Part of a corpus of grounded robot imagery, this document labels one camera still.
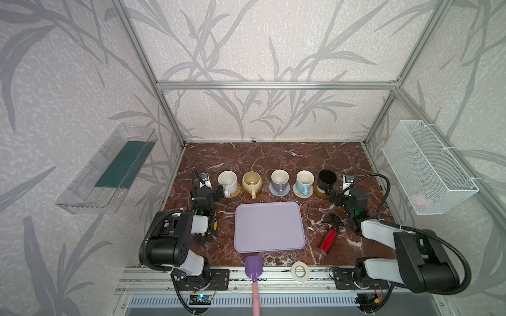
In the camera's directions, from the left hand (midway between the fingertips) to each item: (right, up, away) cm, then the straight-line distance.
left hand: (211, 177), depth 93 cm
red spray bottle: (+52, -25, -14) cm, 59 cm away
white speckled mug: (+8, -2, +3) cm, 9 cm away
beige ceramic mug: (+19, -4, +5) cm, 20 cm away
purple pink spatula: (+22, -34, -18) cm, 44 cm away
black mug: (+54, -1, -3) cm, 55 cm away
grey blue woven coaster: (+32, -8, +1) cm, 33 cm away
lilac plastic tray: (+28, -22, -5) cm, 36 cm away
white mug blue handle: (+46, -1, +2) cm, 46 cm away
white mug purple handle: (+33, -2, +6) cm, 34 cm away
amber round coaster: (+54, -9, +3) cm, 55 cm away
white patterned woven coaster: (+41, -7, +6) cm, 42 cm away
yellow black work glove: (+7, -17, -23) cm, 30 cm away
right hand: (+63, -2, -1) cm, 63 cm away
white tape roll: (+39, -37, -19) cm, 57 cm away
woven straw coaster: (+12, -8, +5) cm, 15 cm away
